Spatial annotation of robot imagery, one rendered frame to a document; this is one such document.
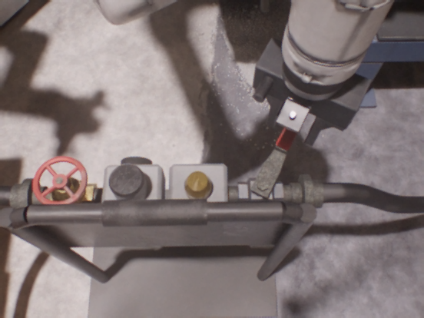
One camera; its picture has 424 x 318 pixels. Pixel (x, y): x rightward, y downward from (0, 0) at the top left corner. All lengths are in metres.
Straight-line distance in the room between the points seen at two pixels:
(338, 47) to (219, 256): 0.73
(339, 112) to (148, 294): 0.67
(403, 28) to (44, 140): 0.90
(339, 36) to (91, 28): 1.05
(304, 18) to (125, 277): 0.80
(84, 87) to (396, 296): 0.94
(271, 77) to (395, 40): 0.57
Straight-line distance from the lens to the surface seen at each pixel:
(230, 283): 1.08
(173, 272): 1.09
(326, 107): 0.57
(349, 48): 0.46
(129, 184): 0.61
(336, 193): 0.68
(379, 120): 1.28
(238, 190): 0.67
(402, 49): 1.14
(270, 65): 0.56
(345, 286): 1.13
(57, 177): 0.64
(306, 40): 0.46
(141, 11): 0.43
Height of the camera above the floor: 1.08
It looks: 68 degrees down
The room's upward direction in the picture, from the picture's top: straight up
